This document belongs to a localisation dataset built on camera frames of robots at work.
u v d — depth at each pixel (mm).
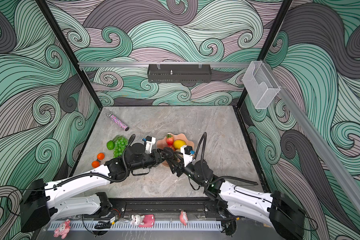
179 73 953
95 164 875
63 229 652
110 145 944
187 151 612
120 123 1059
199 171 568
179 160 728
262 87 757
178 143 920
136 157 560
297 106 649
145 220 684
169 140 917
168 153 703
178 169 632
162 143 933
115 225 697
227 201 618
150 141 698
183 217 668
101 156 902
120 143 925
